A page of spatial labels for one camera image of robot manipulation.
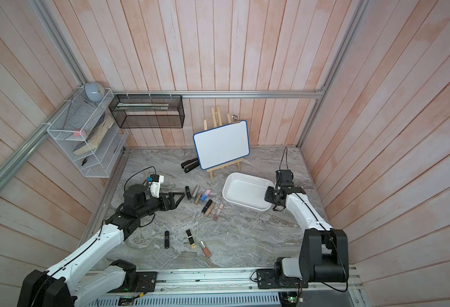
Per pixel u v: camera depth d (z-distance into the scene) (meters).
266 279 0.73
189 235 0.83
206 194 0.98
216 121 0.93
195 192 0.98
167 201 0.70
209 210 0.93
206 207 0.93
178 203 0.73
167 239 0.84
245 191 1.01
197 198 0.96
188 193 0.98
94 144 0.78
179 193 1.02
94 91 0.82
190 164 1.10
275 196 0.65
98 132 0.82
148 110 1.02
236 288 0.73
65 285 0.40
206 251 0.81
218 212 0.92
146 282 0.73
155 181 0.72
